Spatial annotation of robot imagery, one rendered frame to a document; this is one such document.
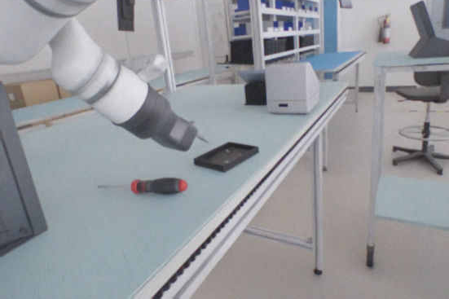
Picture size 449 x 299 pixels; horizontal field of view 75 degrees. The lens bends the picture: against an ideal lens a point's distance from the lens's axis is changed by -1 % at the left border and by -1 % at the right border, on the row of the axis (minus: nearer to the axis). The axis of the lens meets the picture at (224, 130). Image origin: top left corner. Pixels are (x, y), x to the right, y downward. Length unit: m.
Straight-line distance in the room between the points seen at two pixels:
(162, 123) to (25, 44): 0.20
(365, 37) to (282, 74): 5.75
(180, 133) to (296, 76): 0.48
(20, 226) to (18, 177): 0.07
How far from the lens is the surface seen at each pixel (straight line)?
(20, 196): 0.47
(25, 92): 3.87
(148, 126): 0.44
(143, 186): 0.50
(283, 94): 0.89
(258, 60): 2.84
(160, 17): 1.63
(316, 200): 1.56
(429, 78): 2.92
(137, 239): 0.40
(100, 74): 0.40
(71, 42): 0.41
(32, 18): 0.33
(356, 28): 6.61
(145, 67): 0.44
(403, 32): 6.56
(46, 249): 0.45
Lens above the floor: 1.22
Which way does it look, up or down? 16 degrees down
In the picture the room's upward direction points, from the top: 6 degrees counter-clockwise
